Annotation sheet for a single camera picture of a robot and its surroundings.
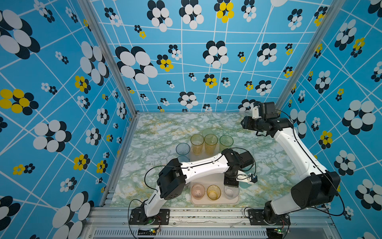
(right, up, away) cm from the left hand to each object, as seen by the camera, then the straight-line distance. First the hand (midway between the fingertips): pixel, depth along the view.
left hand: (235, 180), depth 76 cm
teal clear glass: (-29, +15, +11) cm, 34 cm away
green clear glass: (-2, +18, +16) cm, 24 cm away
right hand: (+8, +31, +6) cm, 32 cm away
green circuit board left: (-45, -24, -4) cm, 51 cm away
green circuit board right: (+17, -23, -6) cm, 29 cm away
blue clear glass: (-29, +10, +7) cm, 31 cm away
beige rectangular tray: (-15, -11, +2) cm, 19 cm away
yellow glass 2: (-11, +18, +17) cm, 27 cm away
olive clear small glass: (-11, -8, +4) cm, 14 cm away
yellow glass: (-20, +19, +18) cm, 33 cm away
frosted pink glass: (-20, -8, +4) cm, 21 cm away
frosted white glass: (-2, -8, +4) cm, 9 cm away
